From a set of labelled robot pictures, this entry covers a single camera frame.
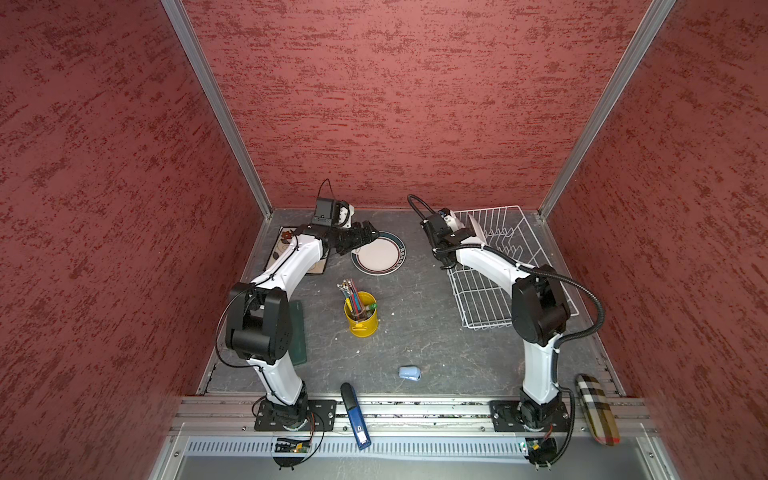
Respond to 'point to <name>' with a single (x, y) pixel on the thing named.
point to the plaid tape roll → (598, 410)
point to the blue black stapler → (352, 405)
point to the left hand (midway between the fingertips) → (370, 243)
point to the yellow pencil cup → (363, 319)
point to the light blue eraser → (410, 372)
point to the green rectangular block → (297, 346)
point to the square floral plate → (319, 266)
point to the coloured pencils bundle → (352, 297)
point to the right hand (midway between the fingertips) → (468, 242)
